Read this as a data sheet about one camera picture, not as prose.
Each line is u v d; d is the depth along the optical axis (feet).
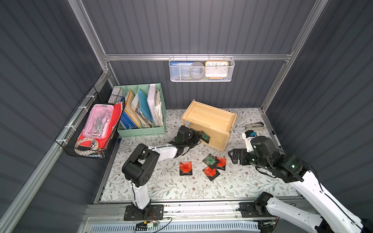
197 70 2.97
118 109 2.54
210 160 2.99
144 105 3.06
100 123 2.37
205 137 3.06
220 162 2.98
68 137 2.00
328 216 1.22
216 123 2.82
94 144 2.19
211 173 2.84
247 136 1.99
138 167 1.67
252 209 2.38
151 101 2.99
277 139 3.51
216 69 2.90
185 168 2.91
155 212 2.40
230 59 2.92
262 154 1.62
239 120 3.66
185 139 2.47
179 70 2.76
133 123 3.27
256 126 3.60
